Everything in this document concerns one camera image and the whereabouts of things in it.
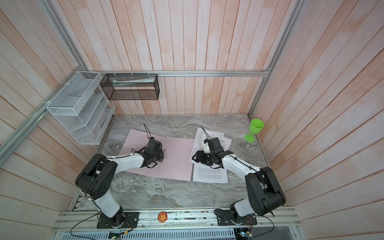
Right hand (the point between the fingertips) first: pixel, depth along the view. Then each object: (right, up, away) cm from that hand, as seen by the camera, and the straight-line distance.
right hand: (196, 158), depth 89 cm
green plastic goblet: (+38, +19, +4) cm, 43 cm away
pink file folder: (-11, -3, +5) cm, 12 cm away
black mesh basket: (-45, +48, +15) cm, 68 cm away
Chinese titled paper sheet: (+5, +13, +18) cm, 23 cm away
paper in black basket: (-47, +47, +1) cm, 66 cm away
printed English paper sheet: (+5, -9, +1) cm, 11 cm away
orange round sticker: (-18, -27, -14) cm, 35 cm away
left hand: (-23, 0, +8) cm, 24 cm away
